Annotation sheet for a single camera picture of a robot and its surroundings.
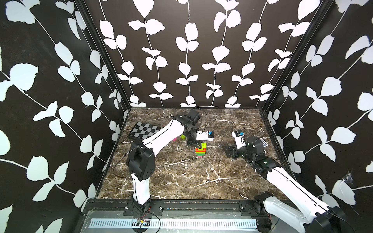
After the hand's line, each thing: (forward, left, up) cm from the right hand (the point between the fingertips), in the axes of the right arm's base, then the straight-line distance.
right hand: (227, 141), depth 81 cm
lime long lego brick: (-2, +14, -1) cm, 14 cm away
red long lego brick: (-2, +17, -7) cm, 19 cm away
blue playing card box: (+8, -30, -16) cm, 35 cm away
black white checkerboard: (+17, +56, -14) cm, 60 cm away
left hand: (+2, +15, -1) cm, 15 cm away
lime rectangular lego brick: (-2, +15, -10) cm, 18 cm away
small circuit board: (-37, +45, -17) cm, 60 cm away
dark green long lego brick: (0, +15, -16) cm, 22 cm away
